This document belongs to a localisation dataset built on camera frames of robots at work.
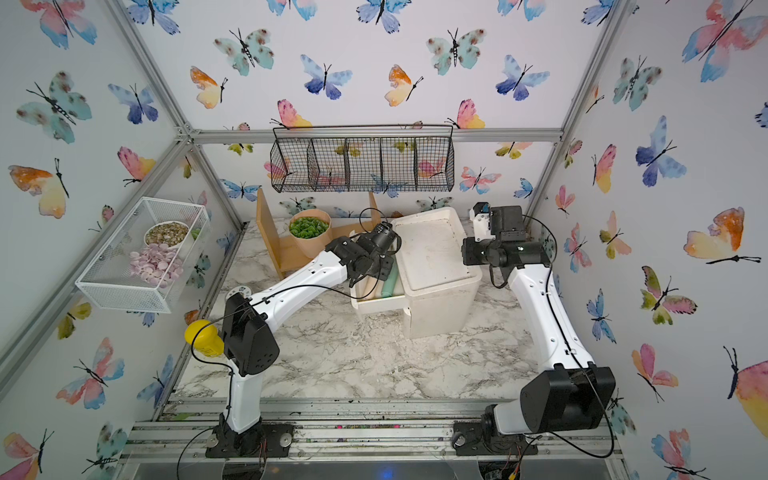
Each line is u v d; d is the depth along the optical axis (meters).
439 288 0.73
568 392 0.39
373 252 0.65
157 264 0.63
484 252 0.67
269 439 0.73
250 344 0.53
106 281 0.62
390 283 0.81
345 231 1.23
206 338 0.80
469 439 0.73
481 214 0.69
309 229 0.92
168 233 0.71
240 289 0.92
